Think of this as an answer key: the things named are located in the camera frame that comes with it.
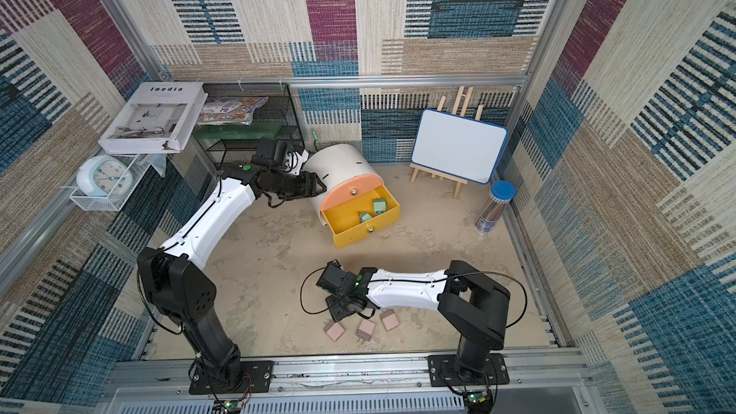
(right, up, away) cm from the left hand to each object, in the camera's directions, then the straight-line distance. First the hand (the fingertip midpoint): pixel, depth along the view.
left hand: (317, 187), depth 84 cm
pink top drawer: (+9, 0, +1) cm, 9 cm away
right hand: (+6, -34, -1) cm, 34 cm away
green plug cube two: (+13, -9, +5) cm, 17 cm away
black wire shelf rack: (-20, +26, +25) cm, 41 cm away
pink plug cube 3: (+21, -37, -3) cm, 42 cm away
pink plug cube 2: (+14, -39, -4) cm, 42 cm away
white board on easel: (+45, +14, +16) cm, 50 cm away
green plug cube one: (+18, -6, +11) cm, 22 cm away
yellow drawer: (+7, -10, +9) cm, 15 cm away
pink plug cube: (+6, -39, -5) cm, 40 cm away
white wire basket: (-45, +5, -8) cm, 46 cm away
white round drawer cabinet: (+4, +8, +6) cm, 11 cm away
